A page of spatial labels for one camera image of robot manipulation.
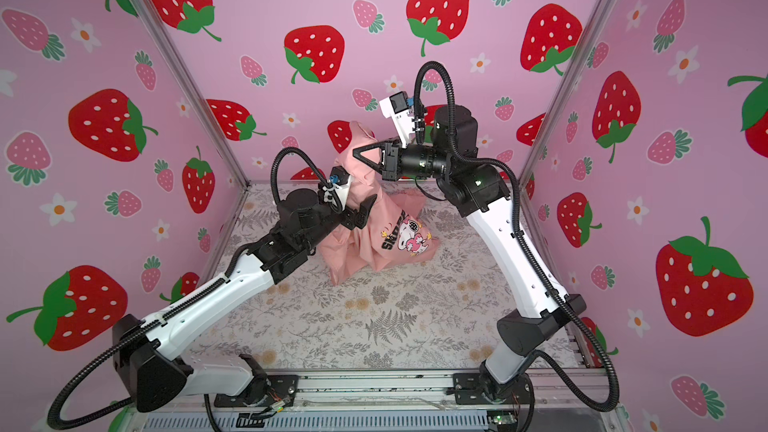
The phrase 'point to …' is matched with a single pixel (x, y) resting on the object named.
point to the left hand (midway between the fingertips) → (361, 185)
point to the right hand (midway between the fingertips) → (351, 154)
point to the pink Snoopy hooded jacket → (396, 233)
